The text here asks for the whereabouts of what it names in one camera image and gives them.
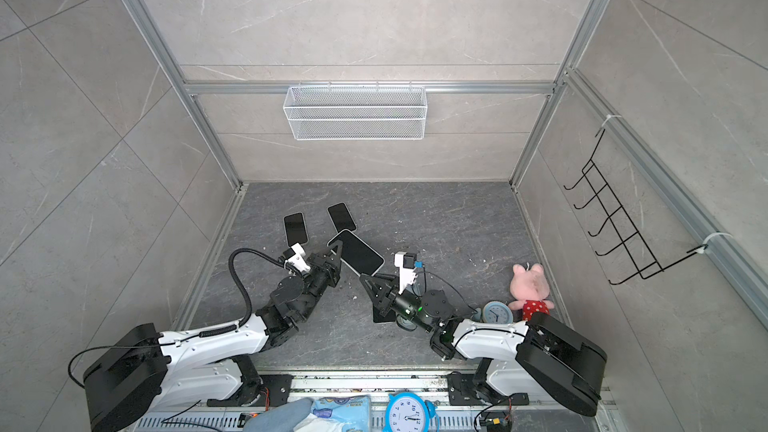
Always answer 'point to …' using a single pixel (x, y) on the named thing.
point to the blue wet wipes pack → (353, 411)
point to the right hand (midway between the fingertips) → (363, 277)
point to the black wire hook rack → (632, 244)
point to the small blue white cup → (497, 312)
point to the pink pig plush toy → (530, 290)
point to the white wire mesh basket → (355, 113)
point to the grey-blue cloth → (279, 417)
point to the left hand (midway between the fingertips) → (345, 238)
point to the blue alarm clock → (409, 412)
